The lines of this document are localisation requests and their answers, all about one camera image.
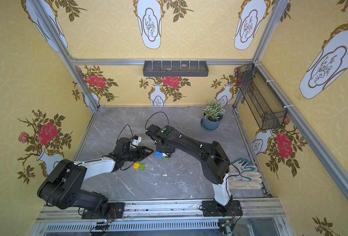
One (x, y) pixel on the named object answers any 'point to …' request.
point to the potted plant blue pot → (210, 125)
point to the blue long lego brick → (158, 155)
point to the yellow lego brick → (136, 165)
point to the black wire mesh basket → (269, 112)
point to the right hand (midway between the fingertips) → (164, 152)
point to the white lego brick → (164, 155)
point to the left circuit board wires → (112, 215)
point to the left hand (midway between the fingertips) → (154, 152)
